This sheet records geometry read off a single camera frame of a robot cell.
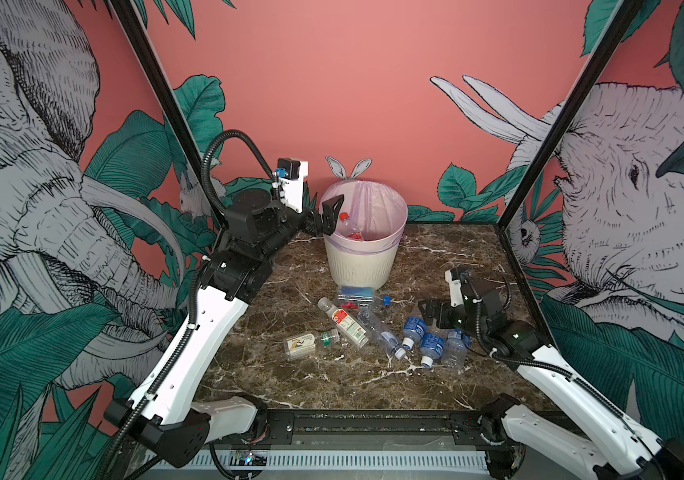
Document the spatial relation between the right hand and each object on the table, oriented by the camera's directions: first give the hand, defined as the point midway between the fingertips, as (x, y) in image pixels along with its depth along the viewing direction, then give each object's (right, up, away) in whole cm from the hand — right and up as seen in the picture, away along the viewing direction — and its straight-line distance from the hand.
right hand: (429, 299), depth 76 cm
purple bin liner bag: (-14, +23, +27) cm, 38 cm away
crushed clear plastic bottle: (+8, -16, +5) cm, 19 cm away
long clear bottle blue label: (-12, -13, +13) cm, 22 cm away
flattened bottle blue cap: (-17, -2, +22) cm, 28 cm away
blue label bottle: (+3, -14, +7) cm, 16 cm away
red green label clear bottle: (-22, -9, +10) cm, 26 cm away
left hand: (-26, +26, -18) cm, 41 cm away
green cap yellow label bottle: (-35, -14, +6) cm, 38 cm away
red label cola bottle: (-20, +19, +22) cm, 36 cm away
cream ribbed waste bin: (-17, +9, +8) cm, 21 cm away
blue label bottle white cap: (-2, -11, +9) cm, 14 cm away
